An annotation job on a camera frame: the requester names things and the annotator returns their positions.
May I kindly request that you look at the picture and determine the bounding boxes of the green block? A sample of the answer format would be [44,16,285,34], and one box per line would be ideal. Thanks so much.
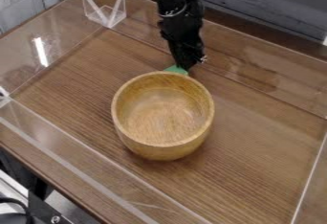
[164,65,188,75]

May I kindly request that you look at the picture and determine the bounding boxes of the clear acrylic tray walls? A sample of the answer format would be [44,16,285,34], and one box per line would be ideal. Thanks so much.
[0,0,327,224]

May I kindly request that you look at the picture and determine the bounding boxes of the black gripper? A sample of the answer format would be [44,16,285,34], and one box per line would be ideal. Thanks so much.
[159,0,207,71]

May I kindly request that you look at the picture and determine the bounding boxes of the brown wooden bowl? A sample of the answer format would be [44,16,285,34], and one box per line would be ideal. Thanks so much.
[111,71,215,161]

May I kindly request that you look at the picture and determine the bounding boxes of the black cable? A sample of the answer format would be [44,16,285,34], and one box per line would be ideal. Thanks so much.
[0,197,34,224]

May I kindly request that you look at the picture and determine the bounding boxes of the black metal bracket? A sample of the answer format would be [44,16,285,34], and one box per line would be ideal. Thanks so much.
[28,192,74,224]

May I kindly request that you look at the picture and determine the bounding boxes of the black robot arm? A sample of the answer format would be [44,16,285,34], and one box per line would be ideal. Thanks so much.
[155,0,206,71]

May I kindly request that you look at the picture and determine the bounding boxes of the clear acrylic corner bracket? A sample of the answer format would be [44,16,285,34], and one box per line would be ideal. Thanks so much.
[82,0,127,29]

